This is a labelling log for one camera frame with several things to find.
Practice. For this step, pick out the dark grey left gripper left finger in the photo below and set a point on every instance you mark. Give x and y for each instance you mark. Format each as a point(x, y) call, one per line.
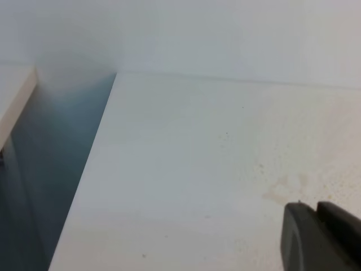
point(306, 244)

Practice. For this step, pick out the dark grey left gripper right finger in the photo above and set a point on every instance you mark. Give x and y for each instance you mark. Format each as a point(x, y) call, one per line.
point(344, 226)

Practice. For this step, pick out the white side table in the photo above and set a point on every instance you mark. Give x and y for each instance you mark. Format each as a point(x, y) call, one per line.
point(17, 85)

